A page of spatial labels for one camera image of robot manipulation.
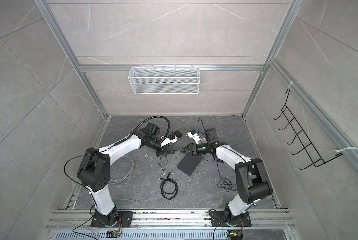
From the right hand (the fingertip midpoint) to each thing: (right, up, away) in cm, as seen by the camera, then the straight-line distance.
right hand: (183, 151), depth 84 cm
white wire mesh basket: (-12, +46, +17) cm, 51 cm away
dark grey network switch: (+4, -9, +9) cm, 13 cm away
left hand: (-6, +1, +3) cm, 7 cm away
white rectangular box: (+4, +9, -2) cm, 10 cm away
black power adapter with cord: (-3, +8, +20) cm, 22 cm away
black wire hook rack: (+55, +4, -19) cm, 59 cm away
